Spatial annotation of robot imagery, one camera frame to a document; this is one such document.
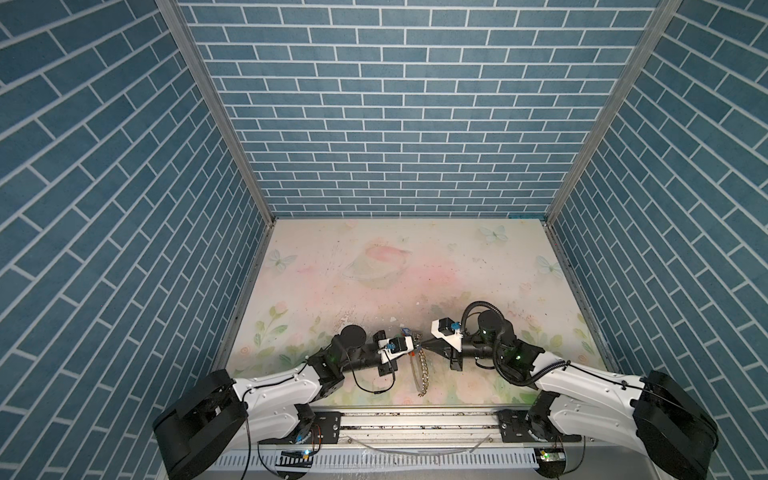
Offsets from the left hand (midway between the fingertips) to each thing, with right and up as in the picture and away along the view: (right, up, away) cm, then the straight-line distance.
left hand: (413, 347), depth 76 cm
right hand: (+2, +2, -1) cm, 3 cm away
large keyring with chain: (+3, -4, -4) cm, 7 cm away
